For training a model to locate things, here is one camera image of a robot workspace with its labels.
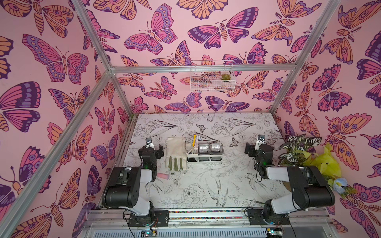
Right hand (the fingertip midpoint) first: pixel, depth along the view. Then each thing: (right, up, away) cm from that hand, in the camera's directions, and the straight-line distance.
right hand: (256, 143), depth 93 cm
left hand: (-66, -1, +1) cm, 66 cm away
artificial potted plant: (+13, -2, -19) cm, 23 cm away
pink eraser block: (-57, -18, -7) cm, 61 cm away
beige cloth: (-52, -4, +7) cm, 52 cm away
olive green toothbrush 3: (-48, -14, -1) cm, 50 cm away
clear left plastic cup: (-33, -5, +5) cm, 33 cm away
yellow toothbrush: (-39, +3, 0) cm, 39 cm away
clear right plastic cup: (-25, -4, +4) cm, 25 cm away
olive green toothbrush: (-54, -13, -1) cm, 56 cm away
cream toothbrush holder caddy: (-41, -6, -7) cm, 42 cm away
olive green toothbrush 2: (-51, -14, -3) cm, 53 cm away
